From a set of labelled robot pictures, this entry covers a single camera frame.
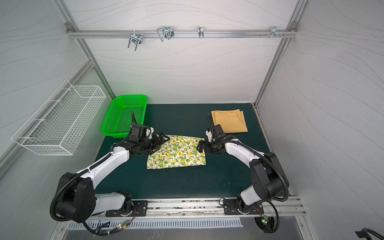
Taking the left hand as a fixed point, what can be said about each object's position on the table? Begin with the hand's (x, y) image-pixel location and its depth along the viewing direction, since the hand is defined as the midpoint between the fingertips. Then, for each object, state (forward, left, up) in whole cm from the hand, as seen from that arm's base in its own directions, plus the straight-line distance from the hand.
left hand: (168, 140), depth 84 cm
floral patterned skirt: (-1, -6, -12) cm, 13 cm away
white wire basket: (-3, +47, +18) cm, 50 cm away
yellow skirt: (+26, -43, -14) cm, 52 cm away
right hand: (+1, -22, -6) cm, 23 cm away
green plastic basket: (+22, +42, -12) cm, 49 cm away
